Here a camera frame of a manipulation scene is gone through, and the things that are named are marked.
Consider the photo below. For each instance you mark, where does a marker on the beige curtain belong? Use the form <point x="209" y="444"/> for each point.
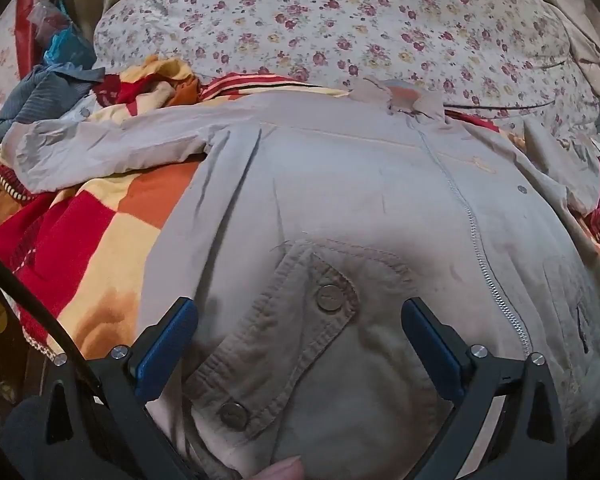
<point x="580" y="20"/>

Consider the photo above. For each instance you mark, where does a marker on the dark wooden cabinet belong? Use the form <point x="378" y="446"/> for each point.
<point x="0" y="340"/>

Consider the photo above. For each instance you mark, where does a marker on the person's left hand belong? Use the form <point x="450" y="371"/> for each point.
<point x="282" y="470"/>

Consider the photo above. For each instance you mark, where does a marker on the red bag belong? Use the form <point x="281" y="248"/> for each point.
<point x="26" y="25"/>

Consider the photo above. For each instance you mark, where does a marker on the blue grey striped cloth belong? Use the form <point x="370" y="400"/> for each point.
<point x="45" y="95"/>

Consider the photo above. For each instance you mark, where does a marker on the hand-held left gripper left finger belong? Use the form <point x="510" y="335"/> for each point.
<point x="166" y="347"/>

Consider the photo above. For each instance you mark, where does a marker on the red orange checkered blanket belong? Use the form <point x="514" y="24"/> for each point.
<point x="95" y="230"/>

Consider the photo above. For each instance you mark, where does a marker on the beige jacket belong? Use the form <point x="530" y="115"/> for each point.
<point x="360" y="200"/>

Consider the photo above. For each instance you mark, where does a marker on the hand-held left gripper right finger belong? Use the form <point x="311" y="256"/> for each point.
<point x="430" y="345"/>

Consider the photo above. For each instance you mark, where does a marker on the clear plastic bag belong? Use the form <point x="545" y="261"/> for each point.
<point x="47" y="15"/>

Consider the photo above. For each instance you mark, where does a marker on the floral quilt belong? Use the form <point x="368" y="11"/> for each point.
<point x="330" y="25"/>

